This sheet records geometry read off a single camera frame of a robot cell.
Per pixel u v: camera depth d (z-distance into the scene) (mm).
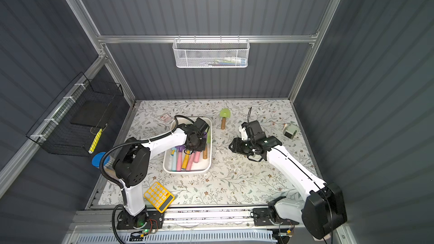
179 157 893
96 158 723
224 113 1116
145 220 710
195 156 865
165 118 1084
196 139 735
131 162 507
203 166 872
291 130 994
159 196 788
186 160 890
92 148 658
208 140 861
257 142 616
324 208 395
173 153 908
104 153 462
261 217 728
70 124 711
